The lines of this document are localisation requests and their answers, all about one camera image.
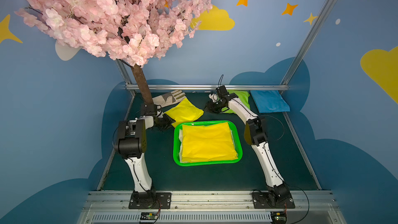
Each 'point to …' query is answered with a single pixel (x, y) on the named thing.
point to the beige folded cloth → (173, 97)
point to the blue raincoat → (270, 101)
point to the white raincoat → (180, 152)
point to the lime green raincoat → (243, 97)
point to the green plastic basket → (175, 145)
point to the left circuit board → (148, 215)
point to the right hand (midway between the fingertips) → (207, 108)
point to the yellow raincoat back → (185, 111)
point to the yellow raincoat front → (201, 143)
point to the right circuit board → (279, 217)
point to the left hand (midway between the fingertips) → (174, 120)
